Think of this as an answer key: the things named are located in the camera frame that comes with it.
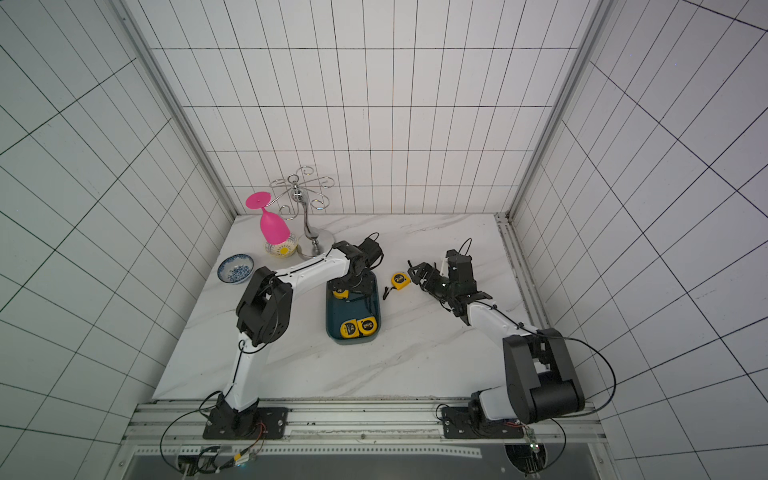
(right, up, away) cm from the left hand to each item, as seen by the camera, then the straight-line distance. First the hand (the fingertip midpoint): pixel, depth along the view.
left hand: (348, 292), depth 95 cm
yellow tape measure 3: (+1, -9, -9) cm, 13 cm away
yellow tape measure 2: (-2, -1, 0) cm, 3 cm away
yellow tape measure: (+17, +3, +3) cm, 18 cm away
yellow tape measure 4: (+7, -9, -7) cm, 13 cm away
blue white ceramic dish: (-40, +7, +6) cm, 41 cm away
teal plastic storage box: (+3, -4, 0) cm, 5 cm away
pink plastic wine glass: (-23, +20, -2) cm, 31 cm away
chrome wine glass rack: (-12, +32, -6) cm, 35 cm away
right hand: (+19, +6, -5) cm, 21 cm away
